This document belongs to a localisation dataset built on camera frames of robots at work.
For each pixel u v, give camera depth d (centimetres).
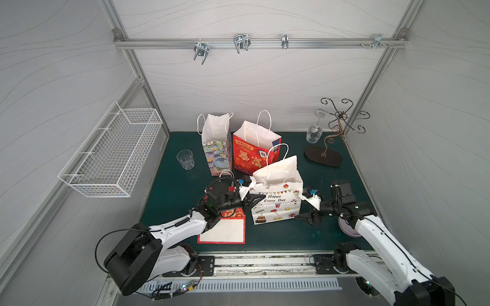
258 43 78
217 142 82
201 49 78
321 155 108
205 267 73
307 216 68
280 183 68
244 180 65
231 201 65
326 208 68
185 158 104
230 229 82
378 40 76
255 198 70
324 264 74
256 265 75
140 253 41
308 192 66
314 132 92
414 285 40
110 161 69
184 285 69
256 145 80
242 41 77
